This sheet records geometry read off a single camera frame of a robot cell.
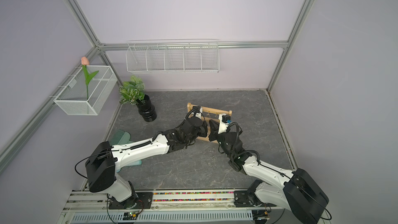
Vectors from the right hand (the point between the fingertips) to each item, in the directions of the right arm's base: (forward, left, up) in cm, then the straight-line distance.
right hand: (210, 120), depth 78 cm
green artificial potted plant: (+16, +43, +4) cm, 46 cm away
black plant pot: (+16, +40, -11) cm, 44 cm away
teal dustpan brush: (+2, +56, -22) cm, 60 cm away
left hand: (0, +2, -3) cm, 3 cm away
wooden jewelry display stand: (+5, +10, +5) cm, 12 cm away
